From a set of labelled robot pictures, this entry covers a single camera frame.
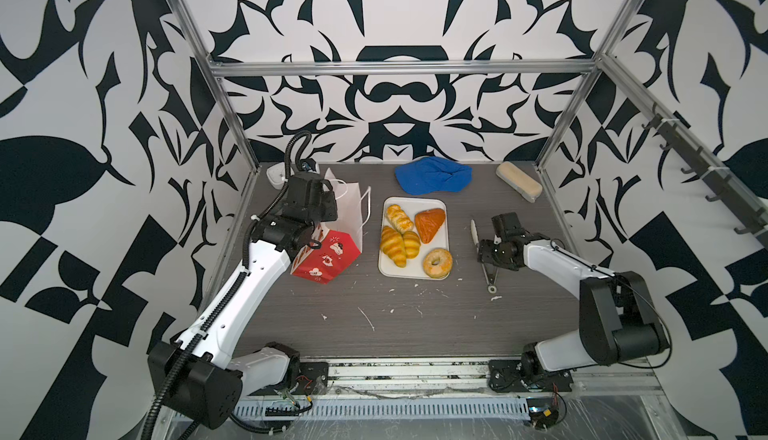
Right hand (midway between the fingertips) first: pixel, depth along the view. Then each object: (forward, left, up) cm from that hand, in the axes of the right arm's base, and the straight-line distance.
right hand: (492, 252), depth 92 cm
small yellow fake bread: (+4, +24, 0) cm, 24 cm away
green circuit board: (-39, -4, -4) cm, 40 cm away
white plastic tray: (-3, +24, -2) cm, 24 cm away
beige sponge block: (+30, -17, -2) cm, 34 cm away
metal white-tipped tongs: (-9, +2, -3) cm, 9 cm away
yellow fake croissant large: (+1, +30, +3) cm, 30 cm away
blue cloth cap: (+32, +16, +1) cm, 36 cm away
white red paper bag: (-6, +43, +20) cm, 48 cm away
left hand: (+4, +47, +26) cm, 54 cm away
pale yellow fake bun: (-3, +17, 0) cm, 17 cm away
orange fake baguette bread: (+11, +18, +1) cm, 21 cm away
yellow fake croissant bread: (+13, +28, +2) cm, 31 cm away
